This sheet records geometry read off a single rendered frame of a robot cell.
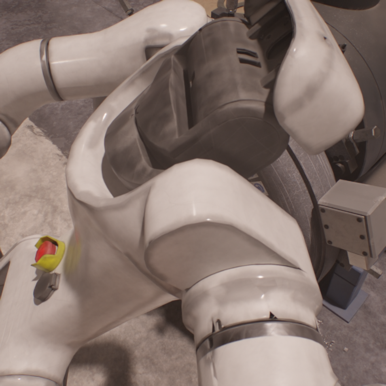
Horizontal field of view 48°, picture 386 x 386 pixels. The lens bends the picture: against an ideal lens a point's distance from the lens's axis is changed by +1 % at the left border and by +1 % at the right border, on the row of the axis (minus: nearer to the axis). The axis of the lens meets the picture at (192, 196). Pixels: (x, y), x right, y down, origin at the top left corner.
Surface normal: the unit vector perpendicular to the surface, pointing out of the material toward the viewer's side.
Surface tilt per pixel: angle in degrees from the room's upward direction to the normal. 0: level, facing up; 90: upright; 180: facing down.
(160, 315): 0
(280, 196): 81
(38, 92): 96
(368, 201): 23
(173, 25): 16
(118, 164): 44
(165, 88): 39
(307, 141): 89
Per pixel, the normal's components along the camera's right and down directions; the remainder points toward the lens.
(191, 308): -0.42, 0.55
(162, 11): -0.25, -0.65
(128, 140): -0.62, -0.22
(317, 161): 0.52, -0.03
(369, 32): 0.31, -0.34
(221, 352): -0.71, -0.43
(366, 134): -0.85, 0.07
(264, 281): 0.11, 0.30
